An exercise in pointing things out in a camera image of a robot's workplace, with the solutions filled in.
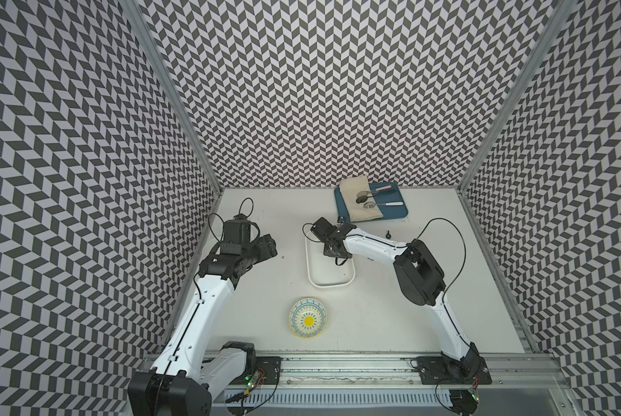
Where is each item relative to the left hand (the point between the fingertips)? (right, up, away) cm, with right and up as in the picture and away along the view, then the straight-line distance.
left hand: (265, 248), depth 79 cm
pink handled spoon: (+37, +19, +36) cm, 55 cm away
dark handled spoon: (+35, +16, +33) cm, 51 cm away
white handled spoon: (+39, +14, +32) cm, 52 cm away
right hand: (+24, -4, +18) cm, 30 cm away
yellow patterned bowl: (+13, -23, +3) cm, 27 cm away
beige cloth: (+30, +23, +37) cm, 53 cm away
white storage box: (+18, -10, +13) cm, 24 cm away
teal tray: (+47, +19, +35) cm, 61 cm away
